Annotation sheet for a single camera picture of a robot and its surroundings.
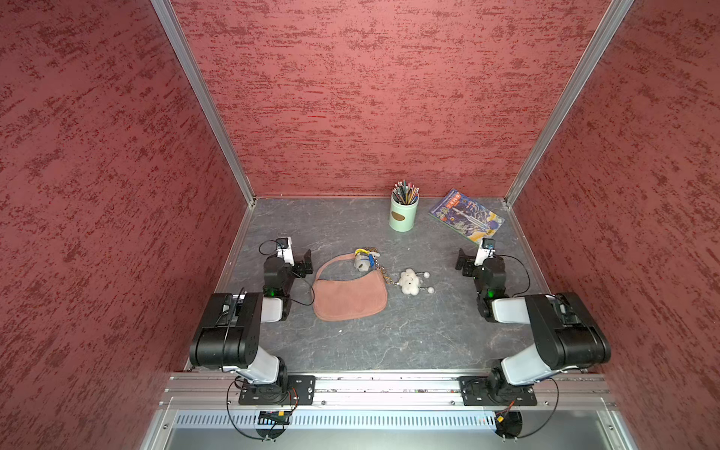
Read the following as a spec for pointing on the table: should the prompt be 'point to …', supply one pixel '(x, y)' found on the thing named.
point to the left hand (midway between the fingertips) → (296, 254)
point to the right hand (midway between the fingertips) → (473, 253)
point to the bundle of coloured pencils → (405, 193)
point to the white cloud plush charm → (410, 282)
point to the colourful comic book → (467, 217)
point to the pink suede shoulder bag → (342, 300)
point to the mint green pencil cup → (402, 217)
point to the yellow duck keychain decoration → (365, 258)
